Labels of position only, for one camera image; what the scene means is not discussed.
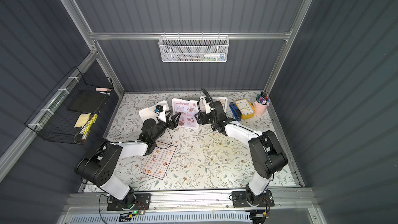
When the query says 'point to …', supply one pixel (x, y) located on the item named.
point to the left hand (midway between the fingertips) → (176, 112)
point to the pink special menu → (188, 109)
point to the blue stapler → (237, 112)
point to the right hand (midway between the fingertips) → (201, 114)
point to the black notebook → (88, 101)
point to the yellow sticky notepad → (82, 120)
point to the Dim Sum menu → (157, 163)
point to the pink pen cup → (260, 104)
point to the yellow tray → (246, 110)
